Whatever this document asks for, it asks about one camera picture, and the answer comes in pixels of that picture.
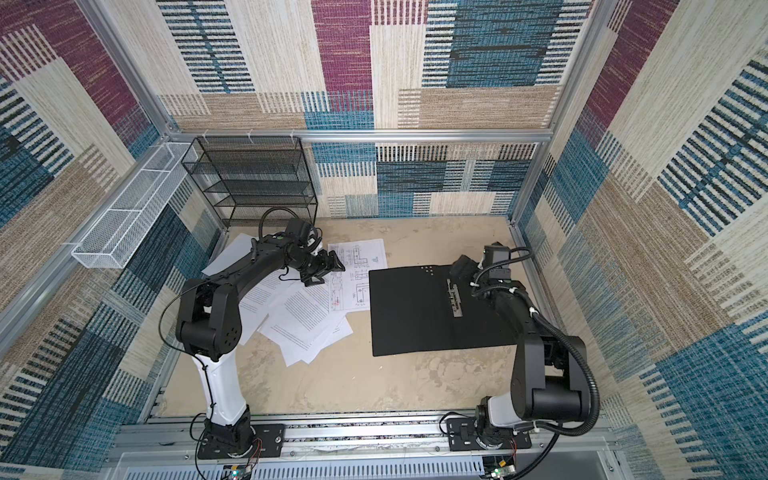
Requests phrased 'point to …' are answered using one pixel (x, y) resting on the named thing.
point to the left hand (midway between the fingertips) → (338, 268)
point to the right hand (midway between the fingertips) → (462, 273)
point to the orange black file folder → (426, 309)
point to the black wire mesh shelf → (245, 177)
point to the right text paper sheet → (338, 332)
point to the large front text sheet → (301, 321)
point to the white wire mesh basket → (112, 242)
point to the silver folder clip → (454, 298)
